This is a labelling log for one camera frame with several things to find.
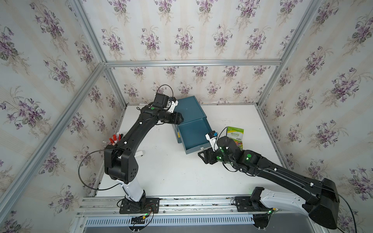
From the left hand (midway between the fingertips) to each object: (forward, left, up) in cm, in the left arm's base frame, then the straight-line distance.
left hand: (180, 119), depth 84 cm
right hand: (-19, -13, -4) cm, 24 cm away
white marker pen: (-13, +25, -18) cm, 34 cm away
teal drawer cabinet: (+8, -6, +1) cm, 10 cm away
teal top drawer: (-4, -8, -10) cm, 13 cm away
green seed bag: (+2, -40, -19) cm, 45 cm away
